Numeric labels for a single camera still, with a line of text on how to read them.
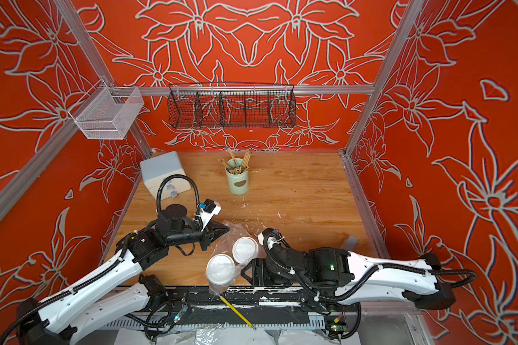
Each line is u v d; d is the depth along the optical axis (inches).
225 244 27.0
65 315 16.2
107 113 36.1
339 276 16.8
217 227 25.7
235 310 27.9
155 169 36.7
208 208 23.6
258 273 20.7
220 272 24.0
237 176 36.1
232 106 39.1
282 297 29.3
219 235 26.0
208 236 23.6
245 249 26.5
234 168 38.6
